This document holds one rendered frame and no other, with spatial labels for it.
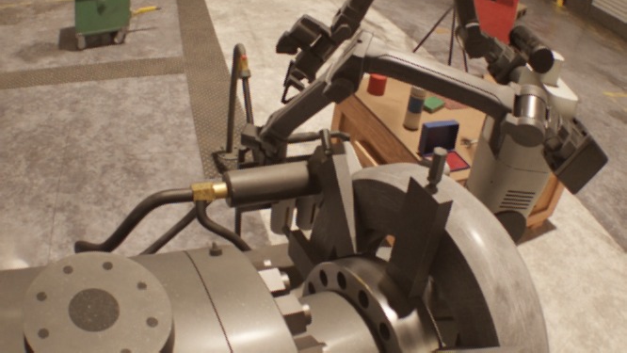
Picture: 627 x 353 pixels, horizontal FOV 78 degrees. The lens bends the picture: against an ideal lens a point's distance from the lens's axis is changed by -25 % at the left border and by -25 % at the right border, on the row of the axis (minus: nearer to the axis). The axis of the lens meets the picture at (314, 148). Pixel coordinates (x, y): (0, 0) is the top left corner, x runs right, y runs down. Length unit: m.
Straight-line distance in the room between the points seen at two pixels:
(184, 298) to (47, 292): 0.20
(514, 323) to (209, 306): 0.41
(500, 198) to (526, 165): 0.12
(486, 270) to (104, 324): 0.51
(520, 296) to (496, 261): 0.07
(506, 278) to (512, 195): 0.56
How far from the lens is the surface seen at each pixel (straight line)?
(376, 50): 0.94
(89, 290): 0.64
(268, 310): 0.65
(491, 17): 4.68
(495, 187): 1.22
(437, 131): 1.87
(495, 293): 0.68
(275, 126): 1.26
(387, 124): 1.98
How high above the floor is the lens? 1.40
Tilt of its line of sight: 32 degrees down
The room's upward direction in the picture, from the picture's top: 9 degrees clockwise
